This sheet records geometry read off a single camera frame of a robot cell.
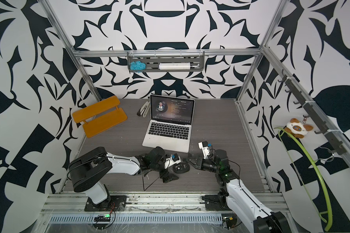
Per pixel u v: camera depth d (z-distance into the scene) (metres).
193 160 0.75
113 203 0.74
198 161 0.72
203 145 0.76
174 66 0.90
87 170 0.47
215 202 0.73
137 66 0.91
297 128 0.60
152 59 0.94
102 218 0.73
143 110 1.10
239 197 0.52
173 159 0.74
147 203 0.76
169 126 1.03
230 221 0.71
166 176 0.76
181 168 0.83
